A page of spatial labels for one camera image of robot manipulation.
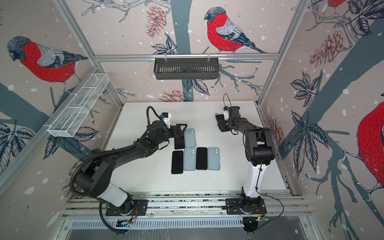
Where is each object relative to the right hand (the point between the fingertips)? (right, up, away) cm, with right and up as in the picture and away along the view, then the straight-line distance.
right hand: (223, 124), depth 103 cm
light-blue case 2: (-23, -21, -12) cm, 34 cm away
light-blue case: (-23, -9, -2) cm, 25 cm away
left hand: (-27, 0, -19) cm, 33 cm away
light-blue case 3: (-8, -20, -11) cm, 25 cm away
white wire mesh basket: (-82, +4, -31) cm, 88 cm away
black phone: (-31, -12, -4) cm, 34 cm away
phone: (-31, -23, -13) cm, 40 cm away
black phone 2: (-16, -22, -13) cm, 30 cm away
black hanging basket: (-37, +40, +4) cm, 54 cm away
